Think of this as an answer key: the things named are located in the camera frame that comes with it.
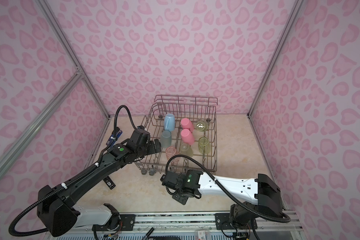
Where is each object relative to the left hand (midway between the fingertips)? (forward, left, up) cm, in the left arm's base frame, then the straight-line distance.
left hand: (155, 143), depth 80 cm
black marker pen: (-38, +2, -19) cm, 43 cm away
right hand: (-23, -13, -10) cm, 28 cm away
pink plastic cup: (+19, -17, -7) cm, 26 cm away
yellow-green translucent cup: (+18, -27, -8) cm, 33 cm away
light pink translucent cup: (+1, -7, -11) cm, 13 cm away
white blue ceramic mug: (+21, -6, -7) cm, 23 cm away
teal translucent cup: (+9, -4, -9) cm, 14 cm away
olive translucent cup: (0, -17, -8) cm, 18 cm away
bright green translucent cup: (+5, -28, -13) cm, 31 cm away
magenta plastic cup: (+9, -17, -7) cm, 21 cm away
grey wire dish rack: (+33, -24, -8) cm, 42 cm away
